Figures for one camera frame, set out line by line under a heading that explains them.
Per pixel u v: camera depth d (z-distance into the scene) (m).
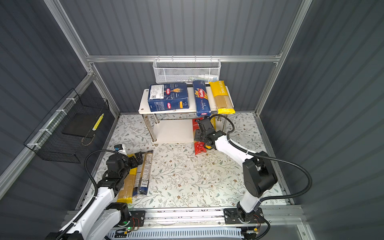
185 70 1.24
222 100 0.75
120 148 0.73
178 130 0.99
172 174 0.89
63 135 0.71
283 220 0.74
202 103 0.72
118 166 0.64
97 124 0.77
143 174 0.86
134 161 0.76
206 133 0.68
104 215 0.59
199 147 0.89
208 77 0.91
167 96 0.71
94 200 0.51
